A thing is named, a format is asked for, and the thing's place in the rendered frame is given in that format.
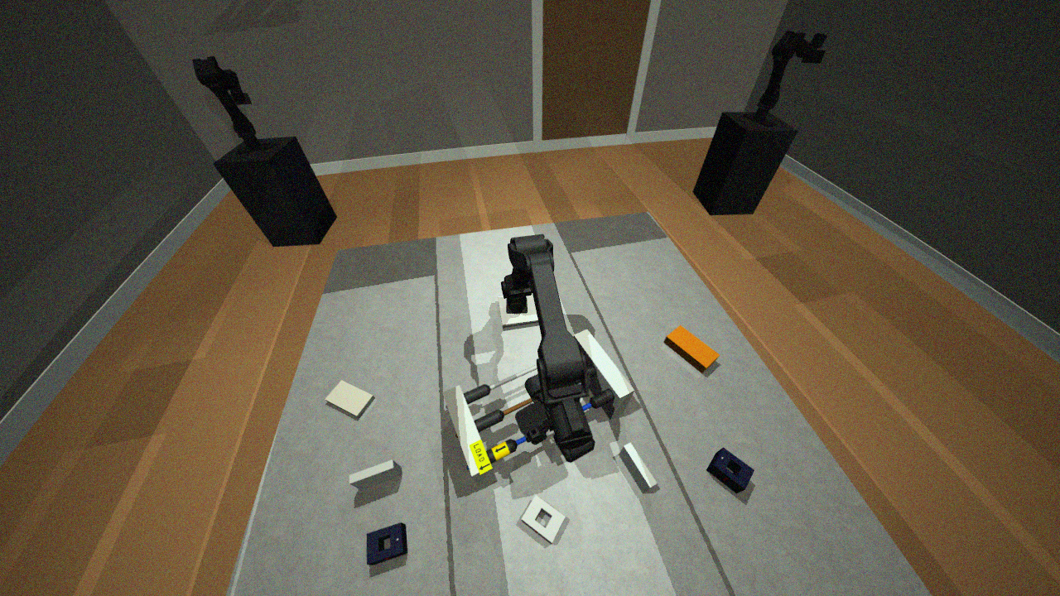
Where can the orange rectangular block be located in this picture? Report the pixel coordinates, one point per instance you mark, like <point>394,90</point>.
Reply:
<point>697,353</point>

